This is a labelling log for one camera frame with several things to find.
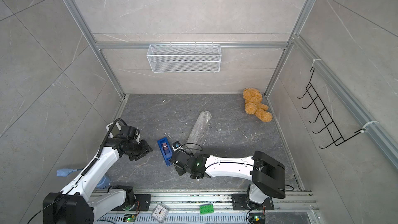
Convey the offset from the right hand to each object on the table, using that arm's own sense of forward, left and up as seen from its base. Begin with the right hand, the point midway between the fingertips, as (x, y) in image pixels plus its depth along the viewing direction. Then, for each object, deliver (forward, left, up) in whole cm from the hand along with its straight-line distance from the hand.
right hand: (180, 162), depth 79 cm
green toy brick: (-20, -13, -4) cm, 24 cm away
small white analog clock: (-21, +8, -5) cm, 23 cm away
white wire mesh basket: (+61, +14, +23) cm, 67 cm away
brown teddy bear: (+33, -44, +7) cm, 55 cm away
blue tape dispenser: (+8, +9, -2) cm, 12 cm away
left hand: (+7, +16, +1) cm, 18 cm away
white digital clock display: (+23, +48, -2) cm, 54 cm away
